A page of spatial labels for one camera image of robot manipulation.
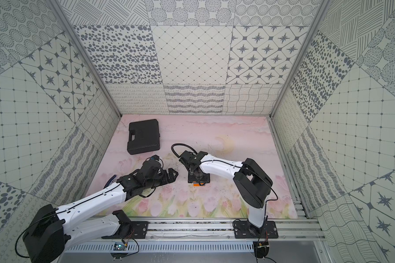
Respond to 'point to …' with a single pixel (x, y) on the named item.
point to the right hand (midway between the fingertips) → (198, 182)
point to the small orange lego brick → (198, 184)
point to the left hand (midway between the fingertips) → (176, 177)
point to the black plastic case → (144, 136)
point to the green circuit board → (120, 246)
